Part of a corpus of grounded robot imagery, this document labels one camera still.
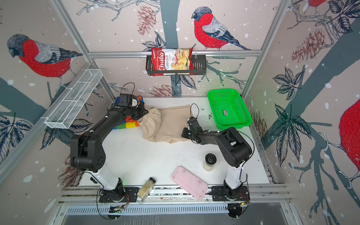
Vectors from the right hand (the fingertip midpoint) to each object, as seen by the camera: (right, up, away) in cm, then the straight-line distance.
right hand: (181, 134), depth 97 cm
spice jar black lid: (-18, -24, -25) cm, 40 cm away
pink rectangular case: (+5, -23, -20) cm, 31 cm away
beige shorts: (-12, +7, +4) cm, 14 cm away
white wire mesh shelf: (-61, +24, -19) cm, 69 cm away
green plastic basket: (+39, +18, +15) cm, 45 cm away
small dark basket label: (+35, +15, +14) cm, 40 cm away
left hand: (-22, +17, -8) cm, 29 cm away
